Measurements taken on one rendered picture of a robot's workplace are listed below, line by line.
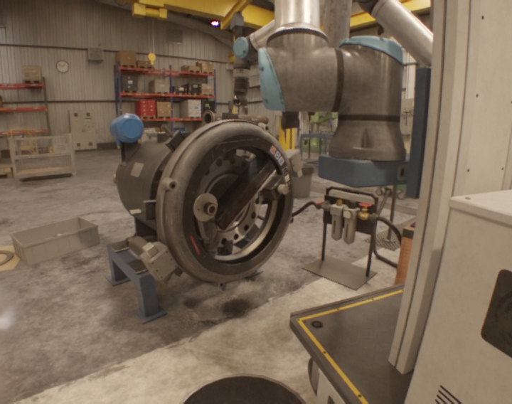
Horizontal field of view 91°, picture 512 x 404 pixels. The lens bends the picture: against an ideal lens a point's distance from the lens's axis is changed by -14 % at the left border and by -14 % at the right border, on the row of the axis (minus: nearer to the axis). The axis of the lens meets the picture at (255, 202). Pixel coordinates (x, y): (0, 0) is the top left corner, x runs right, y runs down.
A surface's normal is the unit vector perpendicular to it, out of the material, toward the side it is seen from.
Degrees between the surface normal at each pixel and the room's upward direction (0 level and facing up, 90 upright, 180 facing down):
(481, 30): 90
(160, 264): 90
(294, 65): 80
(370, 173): 90
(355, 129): 70
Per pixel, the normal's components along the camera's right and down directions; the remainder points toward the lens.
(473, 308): -0.94, 0.08
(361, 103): -0.59, 0.22
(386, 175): 0.33, 0.23
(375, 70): -0.11, 0.22
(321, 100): -0.06, 0.86
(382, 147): 0.04, -0.10
